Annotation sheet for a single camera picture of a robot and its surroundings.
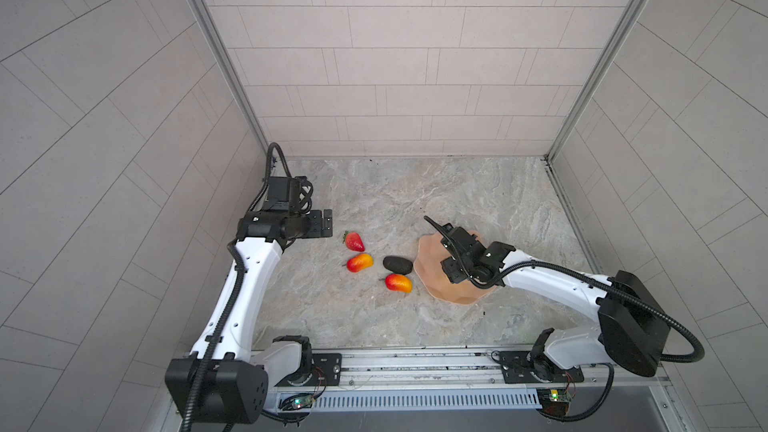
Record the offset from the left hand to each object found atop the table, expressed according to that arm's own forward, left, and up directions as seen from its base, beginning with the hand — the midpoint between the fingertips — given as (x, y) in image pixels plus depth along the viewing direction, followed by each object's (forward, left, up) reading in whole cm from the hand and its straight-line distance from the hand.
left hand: (321, 216), depth 77 cm
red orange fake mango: (-11, -20, -16) cm, 28 cm away
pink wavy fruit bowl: (-6, -29, -17) cm, 34 cm away
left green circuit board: (-38, +1, -15) cm, 41 cm away
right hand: (-6, -36, -16) cm, 39 cm away
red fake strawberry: (+1, -6, -15) cm, 16 cm away
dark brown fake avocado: (-6, -20, -15) cm, 26 cm away
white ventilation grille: (-38, -24, -19) cm, 48 cm away
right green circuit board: (-38, -56, -19) cm, 70 cm away
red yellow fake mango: (-5, -9, -16) cm, 19 cm away
